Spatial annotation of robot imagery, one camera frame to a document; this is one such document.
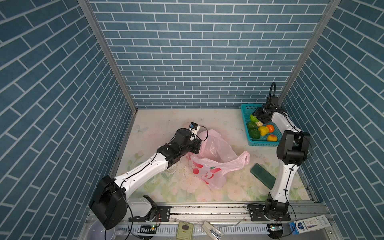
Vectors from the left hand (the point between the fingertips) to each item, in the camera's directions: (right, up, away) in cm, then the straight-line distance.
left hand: (201, 141), depth 80 cm
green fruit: (+36, +8, +23) cm, 43 cm away
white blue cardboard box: (+52, -39, -10) cm, 65 cm away
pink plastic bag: (+9, -13, +14) cm, 21 cm away
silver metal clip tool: (+5, -41, -11) cm, 43 cm away
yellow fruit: (+43, +5, +22) cm, 49 cm away
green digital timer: (-8, -40, -12) cm, 42 cm away
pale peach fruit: (+40, +9, +21) cm, 46 cm away
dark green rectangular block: (+36, -21, +5) cm, 42 cm away
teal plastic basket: (+35, +19, +32) cm, 51 cm away
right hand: (+38, +17, +22) cm, 47 cm away
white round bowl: (-47, -38, -15) cm, 62 cm away
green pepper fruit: (+36, +2, +20) cm, 41 cm away
